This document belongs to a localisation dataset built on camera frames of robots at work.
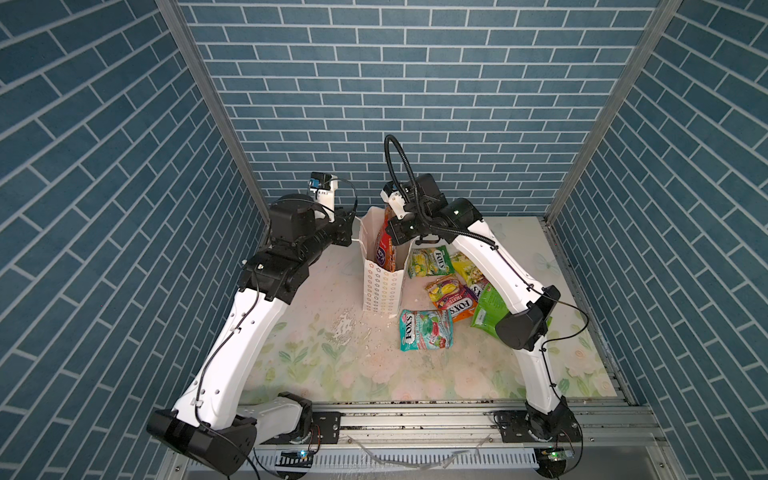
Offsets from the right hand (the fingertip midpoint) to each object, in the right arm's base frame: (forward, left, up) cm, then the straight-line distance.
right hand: (383, 225), depth 78 cm
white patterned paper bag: (-12, -1, -13) cm, 17 cm away
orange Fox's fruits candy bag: (-3, -21, -28) cm, 35 cm away
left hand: (-6, +6, +11) cm, 14 cm away
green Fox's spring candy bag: (+10, -14, -28) cm, 32 cm away
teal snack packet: (-16, -13, -26) cm, 34 cm away
